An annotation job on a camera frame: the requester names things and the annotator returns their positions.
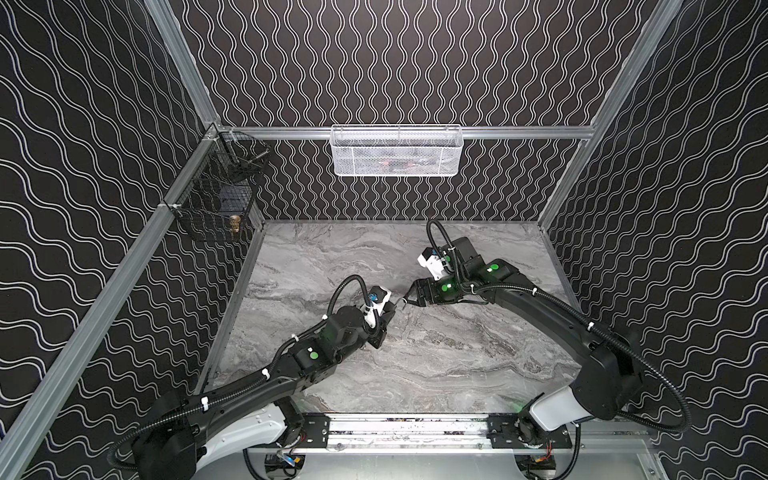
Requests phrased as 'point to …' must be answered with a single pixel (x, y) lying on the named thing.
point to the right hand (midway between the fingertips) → (416, 298)
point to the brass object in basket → (234, 223)
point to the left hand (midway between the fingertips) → (397, 311)
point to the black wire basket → (218, 196)
